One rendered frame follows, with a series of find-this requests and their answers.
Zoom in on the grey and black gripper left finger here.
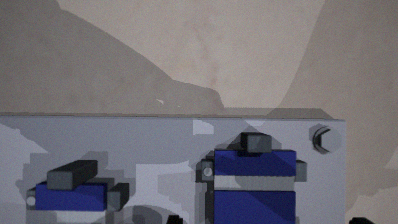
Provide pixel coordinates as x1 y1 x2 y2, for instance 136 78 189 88
166 215 183 224

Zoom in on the grey fixture plate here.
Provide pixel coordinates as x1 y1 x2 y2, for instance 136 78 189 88
0 115 346 224

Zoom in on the blue rectangular block with white stripe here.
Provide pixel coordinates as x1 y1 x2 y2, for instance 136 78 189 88
213 149 296 224

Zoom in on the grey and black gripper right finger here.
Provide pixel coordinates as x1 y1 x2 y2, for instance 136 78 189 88
349 217 374 224

